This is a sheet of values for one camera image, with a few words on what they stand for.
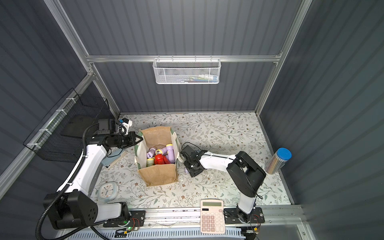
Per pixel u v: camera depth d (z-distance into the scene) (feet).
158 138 2.89
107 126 2.03
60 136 2.31
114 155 2.18
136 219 2.38
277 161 2.53
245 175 1.58
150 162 2.78
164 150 2.99
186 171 2.84
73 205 1.29
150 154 2.82
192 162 2.22
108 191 2.63
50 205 1.21
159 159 2.77
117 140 2.15
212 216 2.38
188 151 2.37
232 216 2.39
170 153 2.99
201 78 3.00
